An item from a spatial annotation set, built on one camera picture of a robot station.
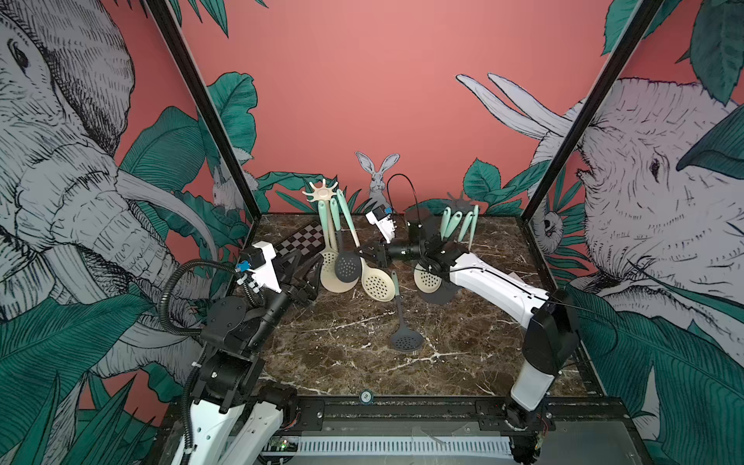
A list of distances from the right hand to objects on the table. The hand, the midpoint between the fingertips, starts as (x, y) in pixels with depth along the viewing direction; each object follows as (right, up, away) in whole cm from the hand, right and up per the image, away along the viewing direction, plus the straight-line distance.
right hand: (356, 248), depth 73 cm
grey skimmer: (-4, -5, +16) cm, 17 cm away
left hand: (-7, 0, -15) cm, 17 cm away
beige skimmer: (-10, -9, +17) cm, 22 cm away
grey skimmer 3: (+27, +5, -3) cm, 28 cm away
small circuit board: (-18, -48, -3) cm, 52 cm away
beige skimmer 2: (+5, -9, +3) cm, 11 cm away
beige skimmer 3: (+30, +4, 0) cm, 30 cm away
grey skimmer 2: (+13, -28, +13) cm, 34 cm away
